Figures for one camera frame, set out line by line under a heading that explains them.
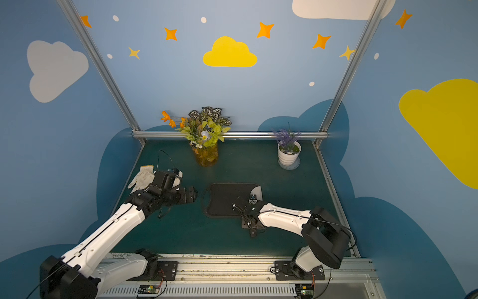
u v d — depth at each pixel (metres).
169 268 0.75
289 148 1.05
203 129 0.95
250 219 0.62
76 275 0.37
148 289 0.72
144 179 1.02
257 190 1.00
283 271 0.75
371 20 0.72
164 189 0.62
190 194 0.72
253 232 0.84
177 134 1.02
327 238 0.44
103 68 0.86
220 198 0.99
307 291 0.72
